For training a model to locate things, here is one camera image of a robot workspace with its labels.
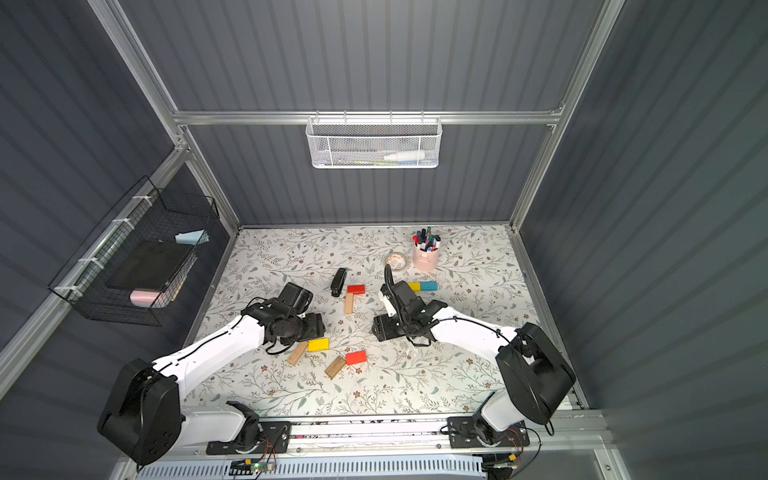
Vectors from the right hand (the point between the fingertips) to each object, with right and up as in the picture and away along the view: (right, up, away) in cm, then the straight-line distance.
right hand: (381, 330), depth 85 cm
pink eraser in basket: (-52, +12, -20) cm, 57 cm away
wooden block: (-25, -7, +2) cm, 26 cm away
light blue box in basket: (-51, +26, -4) cm, 58 cm away
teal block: (+16, +11, +19) cm, 27 cm away
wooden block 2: (-11, +5, +14) cm, 19 cm away
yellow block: (-18, -5, +4) cm, 19 cm away
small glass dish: (+6, +19, +25) cm, 32 cm away
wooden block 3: (-13, -11, 0) cm, 17 cm away
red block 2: (-7, -9, +3) cm, 12 cm away
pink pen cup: (+15, +23, +14) cm, 31 cm away
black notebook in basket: (-52, +19, -17) cm, 58 cm away
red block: (-9, +10, +17) cm, 22 cm away
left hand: (-18, -1, 0) cm, 18 cm away
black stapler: (-15, +13, +15) cm, 25 cm away
